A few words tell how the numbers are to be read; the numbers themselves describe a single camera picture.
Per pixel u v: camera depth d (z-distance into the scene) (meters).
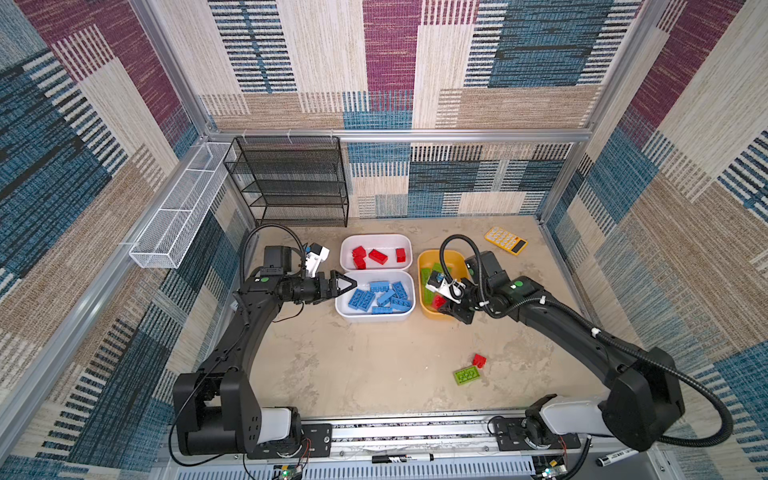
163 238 0.71
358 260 1.05
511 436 0.73
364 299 0.96
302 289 0.69
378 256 1.07
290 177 1.08
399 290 0.97
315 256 0.74
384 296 0.97
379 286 0.98
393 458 0.70
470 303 0.69
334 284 0.70
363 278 1.01
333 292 0.70
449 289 0.70
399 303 0.94
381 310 0.94
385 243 1.13
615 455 0.70
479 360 0.84
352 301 0.96
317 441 0.73
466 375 0.83
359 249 1.08
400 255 1.06
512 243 1.11
